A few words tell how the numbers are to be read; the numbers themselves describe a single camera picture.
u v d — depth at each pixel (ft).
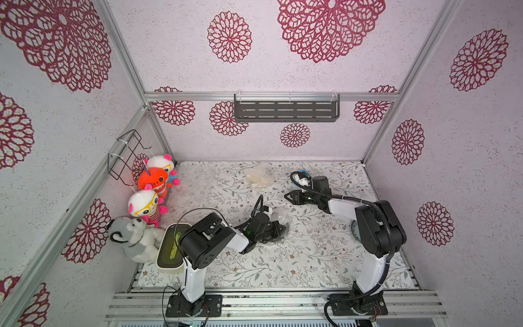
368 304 2.23
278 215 3.08
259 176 3.59
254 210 2.45
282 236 2.90
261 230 2.46
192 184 3.66
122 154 2.50
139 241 2.55
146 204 2.64
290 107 3.05
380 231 1.68
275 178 3.69
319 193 2.57
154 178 2.92
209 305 2.40
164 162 3.11
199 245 1.64
